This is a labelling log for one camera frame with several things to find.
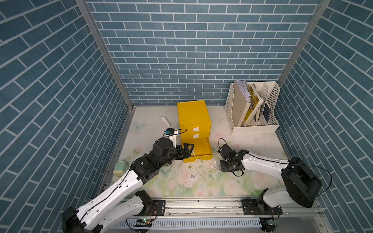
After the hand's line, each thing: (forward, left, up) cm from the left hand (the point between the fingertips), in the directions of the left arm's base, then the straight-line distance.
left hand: (192, 147), depth 71 cm
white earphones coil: (+9, -1, -21) cm, 23 cm away
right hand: (-1, -20, -23) cm, 31 cm away
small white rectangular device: (+34, +20, -21) cm, 44 cm away
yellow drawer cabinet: (+14, -2, -3) cm, 15 cm away
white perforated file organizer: (+35, -56, -17) cm, 68 cm away
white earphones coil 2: (-4, 0, -23) cm, 24 cm away
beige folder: (+26, -28, +7) cm, 39 cm away
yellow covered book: (+32, -40, +3) cm, 51 cm away
